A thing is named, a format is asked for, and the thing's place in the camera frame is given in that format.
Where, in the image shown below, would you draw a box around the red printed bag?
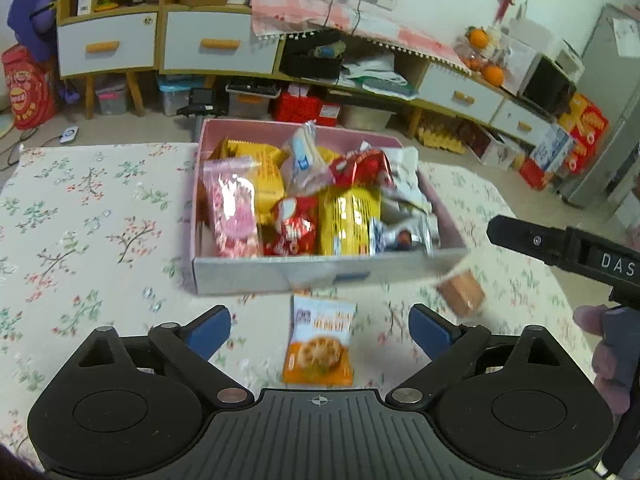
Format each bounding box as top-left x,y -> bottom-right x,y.
0,45 -> 57,131

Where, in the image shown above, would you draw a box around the black floor cable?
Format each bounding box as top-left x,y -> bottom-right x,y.
0,130 -> 38,168

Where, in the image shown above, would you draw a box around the pink floral snack packet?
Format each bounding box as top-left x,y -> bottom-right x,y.
202,156 -> 263,259

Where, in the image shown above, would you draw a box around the blue white carton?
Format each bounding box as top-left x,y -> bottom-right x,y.
530,122 -> 576,173

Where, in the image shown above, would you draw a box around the black floor stand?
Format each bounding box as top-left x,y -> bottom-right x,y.
177,87 -> 228,118

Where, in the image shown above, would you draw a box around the pink white fringed cloth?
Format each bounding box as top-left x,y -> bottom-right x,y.
248,0 -> 471,71

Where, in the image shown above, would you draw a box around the white red-print nut packet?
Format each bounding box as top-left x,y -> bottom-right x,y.
385,146 -> 433,216
370,212 -> 441,256

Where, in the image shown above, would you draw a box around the pile of folded clothes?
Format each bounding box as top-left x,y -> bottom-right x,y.
340,52 -> 418,98

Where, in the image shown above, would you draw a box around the purple plush toy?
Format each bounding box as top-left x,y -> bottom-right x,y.
7,0 -> 58,61

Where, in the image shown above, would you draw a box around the clear plastic storage bin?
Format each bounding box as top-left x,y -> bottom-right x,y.
95,77 -> 128,116

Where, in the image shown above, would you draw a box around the brown wafer block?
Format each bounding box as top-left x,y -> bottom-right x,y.
436,270 -> 487,318

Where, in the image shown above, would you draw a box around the red gift box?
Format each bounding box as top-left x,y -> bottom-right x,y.
272,92 -> 341,128

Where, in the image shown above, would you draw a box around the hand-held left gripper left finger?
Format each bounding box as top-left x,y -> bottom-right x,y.
72,304 -> 254,407

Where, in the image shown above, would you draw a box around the pink cardboard box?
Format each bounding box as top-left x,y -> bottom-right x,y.
191,117 -> 468,297

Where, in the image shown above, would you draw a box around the red white snack packet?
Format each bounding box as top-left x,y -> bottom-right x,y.
330,149 -> 396,190
263,196 -> 321,257

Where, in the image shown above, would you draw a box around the orange snack packet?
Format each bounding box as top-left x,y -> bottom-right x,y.
281,294 -> 357,387

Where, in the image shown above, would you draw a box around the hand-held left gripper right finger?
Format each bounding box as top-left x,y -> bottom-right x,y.
385,303 -> 563,407

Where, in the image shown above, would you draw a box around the yellow printed snack packet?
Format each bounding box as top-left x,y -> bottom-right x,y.
317,186 -> 383,257

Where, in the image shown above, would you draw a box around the person's right hand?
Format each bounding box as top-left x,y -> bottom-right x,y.
572,304 -> 635,415

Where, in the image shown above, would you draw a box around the grey refrigerator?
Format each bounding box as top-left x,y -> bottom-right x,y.
555,4 -> 640,211

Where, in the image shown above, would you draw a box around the red yellow snack box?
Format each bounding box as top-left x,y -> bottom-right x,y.
555,92 -> 610,161

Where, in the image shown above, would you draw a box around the wooden cabinet white drawers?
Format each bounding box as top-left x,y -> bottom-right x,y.
56,0 -> 286,120

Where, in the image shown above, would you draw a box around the white printed carton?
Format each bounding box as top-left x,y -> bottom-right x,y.
480,130 -> 523,168

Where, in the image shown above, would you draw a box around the floral tablecloth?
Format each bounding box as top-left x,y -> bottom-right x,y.
0,142 -> 601,466

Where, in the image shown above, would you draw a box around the blue-lid plastic storage bin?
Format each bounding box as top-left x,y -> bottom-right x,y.
157,76 -> 206,117

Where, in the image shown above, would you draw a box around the yellow blue-logo snack packet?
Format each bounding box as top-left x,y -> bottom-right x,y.
247,145 -> 290,226

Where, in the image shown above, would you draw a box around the black box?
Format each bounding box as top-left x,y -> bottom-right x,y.
282,30 -> 346,80

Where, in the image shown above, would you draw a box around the low wooden console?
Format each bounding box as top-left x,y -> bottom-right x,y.
280,30 -> 556,148

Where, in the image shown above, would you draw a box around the clear blue-label snack packet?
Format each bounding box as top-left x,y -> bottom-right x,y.
282,120 -> 333,196

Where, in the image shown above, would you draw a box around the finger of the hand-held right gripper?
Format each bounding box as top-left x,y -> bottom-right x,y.
486,215 -> 572,267

